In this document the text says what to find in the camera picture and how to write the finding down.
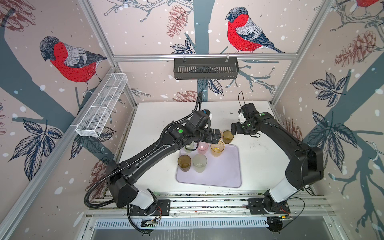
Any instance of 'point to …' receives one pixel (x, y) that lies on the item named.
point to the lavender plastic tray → (225, 170)
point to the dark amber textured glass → (227, 137)
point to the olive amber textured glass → (184, 161)
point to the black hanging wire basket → (206, 68)
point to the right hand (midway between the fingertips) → (237, 132)
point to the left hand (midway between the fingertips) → (214, 135)
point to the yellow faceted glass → (216, 149)
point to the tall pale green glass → (200, 162)
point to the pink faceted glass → (202, 147)
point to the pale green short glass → (190, 148)
